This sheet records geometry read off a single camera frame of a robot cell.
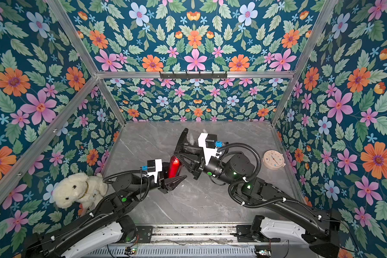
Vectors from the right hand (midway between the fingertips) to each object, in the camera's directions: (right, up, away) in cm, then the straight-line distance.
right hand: (182, 144), depth 49 cm
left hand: (-1, -10, +7) cm, 13 cm away
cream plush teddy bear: (-51, -21, +23) cm, 60 cm away
